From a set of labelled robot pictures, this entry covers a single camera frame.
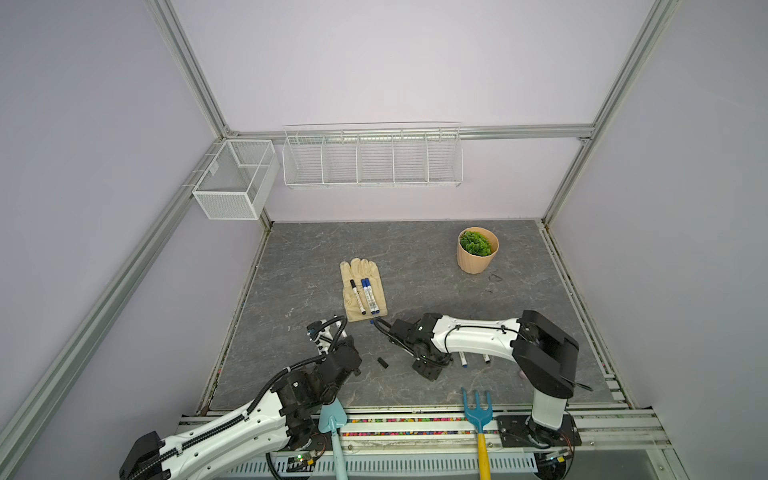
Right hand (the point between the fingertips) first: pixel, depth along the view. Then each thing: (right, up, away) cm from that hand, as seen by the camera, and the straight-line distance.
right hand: (434, 366), depth 85 cm
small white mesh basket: (-65, +57, +14) cm, 88 cm away
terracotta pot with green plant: (+15, +34, +12) cm, 39 cm away
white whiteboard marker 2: (-21, +20, +14) cm, 32 cm away
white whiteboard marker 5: (+8, +2, 0) cm, 8 cm away
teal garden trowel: (-27, -9, -10) cm, 31 cm away
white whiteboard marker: (-25, +21, +15) cm, 36 cm away
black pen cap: (-15, +1, 0) cm, 15 cm away
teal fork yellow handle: (+11, -9, -9) cm, 17 cm away
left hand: (-22, +8, -5) cm, 24 cm away
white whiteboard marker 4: (+5, +14, -31) cm, 34 cm away
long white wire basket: (-17, +65, +15) cm, 69 cm away
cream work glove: (-23, +27, +21) cm, 41 cm away
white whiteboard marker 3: (-19, +18, +12) cm, 28 cm away
